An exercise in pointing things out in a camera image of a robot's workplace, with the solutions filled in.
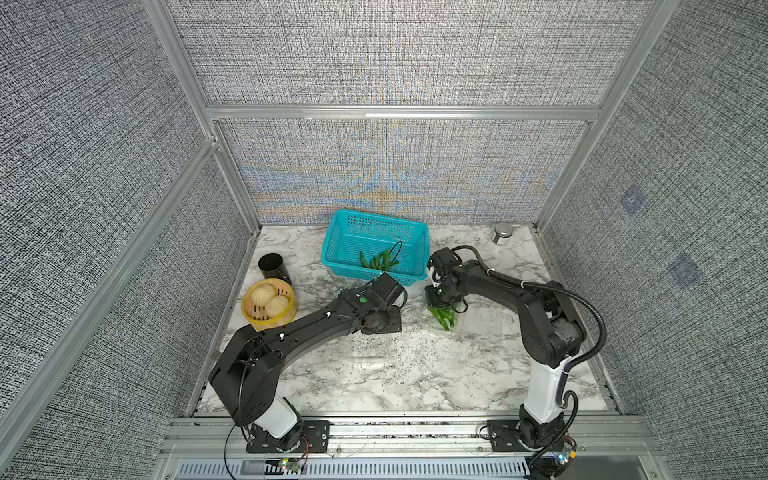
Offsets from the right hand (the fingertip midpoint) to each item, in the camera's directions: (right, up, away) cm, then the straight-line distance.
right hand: (431, 295), depth 96 cm
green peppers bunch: (+4, -6, -3) cm, 8 cm away
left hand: (-11, -6, -13) cm, 18 cm away
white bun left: (-53, +1, -3) cm, 53 cm away
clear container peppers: (+8, -7, -6) cm, 12 cm away
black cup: (-51, +9, +1) cm, 52 cm away
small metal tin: (+29, +21, +15) cm, 38 cm away
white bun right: (-48, -2, -5) cm, 48 cm away
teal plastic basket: (-28, +21, +19) cm, 40 cm away
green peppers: (-16, +11, +11) cm, 22 cm away
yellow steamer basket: (-55, -6, -3) cm, 55 cm away
